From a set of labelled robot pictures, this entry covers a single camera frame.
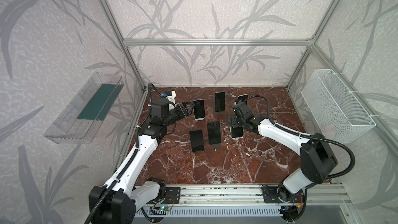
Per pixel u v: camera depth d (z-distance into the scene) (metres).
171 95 0.69
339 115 0.63
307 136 0.48
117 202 0.37
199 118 1.02
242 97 0.96
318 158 0.44
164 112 0.59
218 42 0.96
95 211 0.35
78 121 0.63
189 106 0.68
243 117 0.67
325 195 0.75
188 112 0.68
